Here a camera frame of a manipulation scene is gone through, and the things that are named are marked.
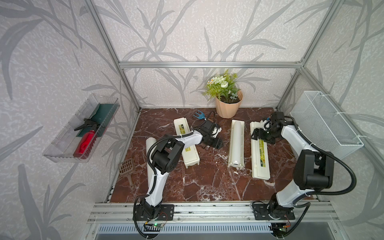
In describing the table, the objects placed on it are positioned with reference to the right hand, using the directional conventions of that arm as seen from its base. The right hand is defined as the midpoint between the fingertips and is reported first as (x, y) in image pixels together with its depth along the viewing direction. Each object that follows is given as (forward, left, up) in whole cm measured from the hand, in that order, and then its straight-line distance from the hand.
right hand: (256, 137), depth 91 cm
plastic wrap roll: (-1, +11, -6) cm, 13 cm away
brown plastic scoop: (-16, +80, -7) cm, 81 cm away
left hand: (-1, +22, -7) cm, 23 cm away
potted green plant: (+31, +14, +6) cm, 35 cm away
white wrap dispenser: (-11, +41, -2) cm, 42 cm away
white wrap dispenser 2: (-19, +2, -1) cm, 19 cm away
